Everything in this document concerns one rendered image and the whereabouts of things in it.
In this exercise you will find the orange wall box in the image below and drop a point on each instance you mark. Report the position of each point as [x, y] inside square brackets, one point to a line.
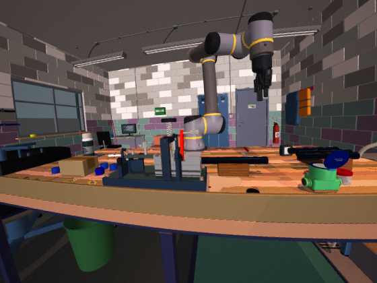
[304, 101]

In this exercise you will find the grey door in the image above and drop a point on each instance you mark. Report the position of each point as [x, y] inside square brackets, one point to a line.
[251, 121]

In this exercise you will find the window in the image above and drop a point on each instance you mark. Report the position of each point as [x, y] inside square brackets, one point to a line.
[47, 107]

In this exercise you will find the blue pipe cap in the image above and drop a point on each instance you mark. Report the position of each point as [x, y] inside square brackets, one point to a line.
[99, 170]
[55, 170]
[113, 166]
[103, 165]

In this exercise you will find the green wall sign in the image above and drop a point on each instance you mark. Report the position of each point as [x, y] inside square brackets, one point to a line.
[160, 111]

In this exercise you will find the green bucket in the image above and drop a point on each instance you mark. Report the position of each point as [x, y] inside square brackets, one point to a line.
[90, 244]

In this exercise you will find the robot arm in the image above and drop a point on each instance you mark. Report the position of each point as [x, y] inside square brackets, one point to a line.
[212, 88]

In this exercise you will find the cardboard box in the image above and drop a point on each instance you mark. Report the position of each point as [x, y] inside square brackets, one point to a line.
[77, 165]

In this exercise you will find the blue guillotine body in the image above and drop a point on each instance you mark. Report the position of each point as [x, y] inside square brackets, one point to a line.
[165, 169]

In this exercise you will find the black pipe stub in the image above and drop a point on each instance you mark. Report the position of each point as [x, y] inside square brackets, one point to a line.
[234, 160]

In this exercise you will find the white tub with red lid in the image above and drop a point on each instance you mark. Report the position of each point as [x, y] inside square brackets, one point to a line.
[345, 176]

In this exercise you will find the white curved pipe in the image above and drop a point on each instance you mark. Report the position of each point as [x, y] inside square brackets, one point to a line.
[366, 149]

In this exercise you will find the black office chair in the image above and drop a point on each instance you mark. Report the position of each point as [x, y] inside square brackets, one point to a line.
[104, 140]

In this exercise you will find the grey desk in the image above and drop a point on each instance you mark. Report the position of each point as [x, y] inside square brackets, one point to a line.
[132, 141]

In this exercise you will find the black computer monitor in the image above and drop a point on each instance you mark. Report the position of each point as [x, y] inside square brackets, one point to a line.
[128, 129]

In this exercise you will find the green pipe fitting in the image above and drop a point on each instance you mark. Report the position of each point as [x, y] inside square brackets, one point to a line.
[322, 178]

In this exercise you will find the red guillotine blade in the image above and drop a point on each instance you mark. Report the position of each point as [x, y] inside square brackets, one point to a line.
[182, 145]

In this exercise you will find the white jar with dark label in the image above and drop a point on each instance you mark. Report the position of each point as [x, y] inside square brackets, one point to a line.
[87, 144]

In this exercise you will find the black blade knob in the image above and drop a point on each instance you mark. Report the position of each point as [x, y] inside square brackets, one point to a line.
[168, 119]

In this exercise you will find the red fire extinguisher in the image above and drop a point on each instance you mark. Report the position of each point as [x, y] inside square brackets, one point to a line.
[276, 133]

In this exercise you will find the black pipe bundle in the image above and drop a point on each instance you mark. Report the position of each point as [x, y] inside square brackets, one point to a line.
[322, 152]

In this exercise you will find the blue wall cabinet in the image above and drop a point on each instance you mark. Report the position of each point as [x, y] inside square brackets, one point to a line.
[292, 107]

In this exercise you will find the green tape measure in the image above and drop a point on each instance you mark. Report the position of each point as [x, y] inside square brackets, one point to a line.
[284, 150]

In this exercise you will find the blue locker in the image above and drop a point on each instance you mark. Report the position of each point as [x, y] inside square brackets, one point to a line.
[222, 106]

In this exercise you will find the ceiling light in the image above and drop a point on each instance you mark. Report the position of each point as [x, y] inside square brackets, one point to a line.
[296, 31]
[98, 59]
[173, 45]

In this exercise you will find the blue round lid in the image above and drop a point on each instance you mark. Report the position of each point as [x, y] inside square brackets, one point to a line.
[335, 159]

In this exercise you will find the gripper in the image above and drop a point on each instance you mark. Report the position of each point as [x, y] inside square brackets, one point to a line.
[261, 64]

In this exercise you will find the brown wooden block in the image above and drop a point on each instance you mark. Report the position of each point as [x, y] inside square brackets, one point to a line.
[233, 169]

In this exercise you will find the blue shelf unit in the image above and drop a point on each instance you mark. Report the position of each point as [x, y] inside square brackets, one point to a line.
[8, 126]

